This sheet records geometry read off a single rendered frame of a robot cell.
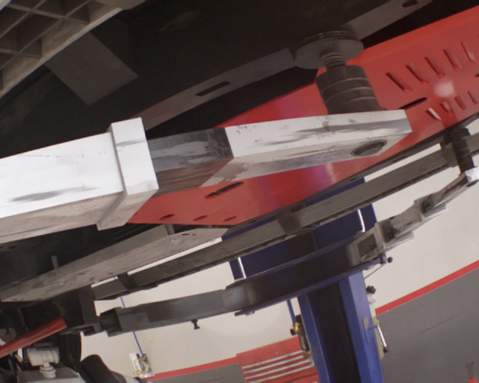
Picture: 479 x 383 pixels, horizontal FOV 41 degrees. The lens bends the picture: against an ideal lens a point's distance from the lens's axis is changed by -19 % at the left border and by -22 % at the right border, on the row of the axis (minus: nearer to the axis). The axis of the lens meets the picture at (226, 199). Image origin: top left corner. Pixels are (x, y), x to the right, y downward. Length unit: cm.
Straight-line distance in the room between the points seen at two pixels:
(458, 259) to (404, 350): 87
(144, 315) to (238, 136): 187
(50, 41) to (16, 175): 13
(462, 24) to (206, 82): 40
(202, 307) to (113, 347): 410
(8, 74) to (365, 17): 45
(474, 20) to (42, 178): 64
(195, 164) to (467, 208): 472
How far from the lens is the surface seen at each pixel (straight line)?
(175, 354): 636
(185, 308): 266
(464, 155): 178
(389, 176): 222
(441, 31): 97
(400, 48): 97
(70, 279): 202
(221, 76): 91
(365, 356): 289
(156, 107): 95
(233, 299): 279
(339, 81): 84
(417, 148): 182
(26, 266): 201
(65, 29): 65
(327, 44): 85
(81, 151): 66
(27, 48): 65
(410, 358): 554
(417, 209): 205
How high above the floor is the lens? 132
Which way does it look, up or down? 11 degrees up
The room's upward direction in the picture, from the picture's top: 17 degrees counter-clockwise
